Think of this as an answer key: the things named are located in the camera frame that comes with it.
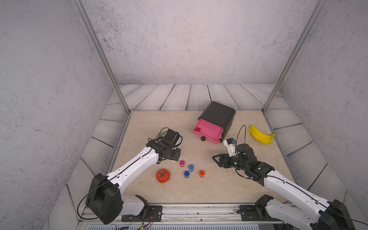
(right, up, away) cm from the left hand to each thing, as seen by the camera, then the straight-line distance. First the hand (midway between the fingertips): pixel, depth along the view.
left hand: (178, 154), depth 82 cm
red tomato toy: (-9, -11, -1) cm, 14 cm away
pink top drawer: (+18, +12, +10) cm, 24 cm away
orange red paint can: (+13, -12, +2) cm, 18 cm away
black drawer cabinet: (+23, +19, +10) cm, 31 cm away
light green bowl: (-6, +13, -18) cm, 22 cm away
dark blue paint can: (+5, -12, +3) cm, 14 cm away
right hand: (+21, -1, -4) cm, 21 cm away
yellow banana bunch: (+55, +8, +16) cm, 58 cm away
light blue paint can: (+7, -9, +6) cm, 13 cm away
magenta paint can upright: (+2, -7, +7) cm, 10 cm away
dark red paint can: (+12, +14, +9) cm, 20 cm away
